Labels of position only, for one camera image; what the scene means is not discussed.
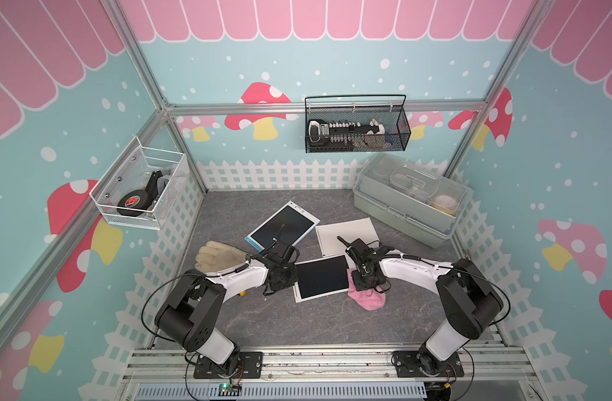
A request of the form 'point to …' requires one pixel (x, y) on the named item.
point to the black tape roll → (135, 199)
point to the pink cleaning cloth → (369, 299)
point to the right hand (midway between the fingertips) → (362, 284)
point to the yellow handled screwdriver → (242, 293)
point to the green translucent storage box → (420, 200)
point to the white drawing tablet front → (352, 230)
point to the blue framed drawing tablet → (290, 225)
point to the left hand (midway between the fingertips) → (294, 285)
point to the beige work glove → (217, 256)
